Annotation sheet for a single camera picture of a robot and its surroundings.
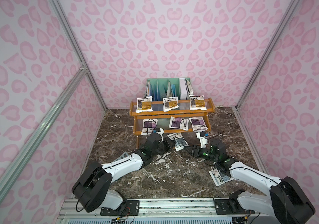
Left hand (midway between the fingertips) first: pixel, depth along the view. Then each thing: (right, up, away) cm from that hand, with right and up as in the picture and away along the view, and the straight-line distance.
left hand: (178, 140), depth 80 cm
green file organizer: (-11, +36, +28) cm, 47 cm away
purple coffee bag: (-18, +8, +7) cm, 21 cm away
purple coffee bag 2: (+2, +10, +8) cm, 13 cm away
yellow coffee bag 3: (+11, +22, 0) cm, 24 cm away
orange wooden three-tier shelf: (+8, +14, +13) cm, 20 cm away
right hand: (+4, -5, 0) cm, 6 cm away
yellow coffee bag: (-19, +20, 0) cm, 28 cm away
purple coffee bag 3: (+14, +9, +9) cm, 19 cm away
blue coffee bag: (+2, -1, +3) cm, 4 cm away
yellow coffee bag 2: (-4, +21, 0) cm, 22 cm away
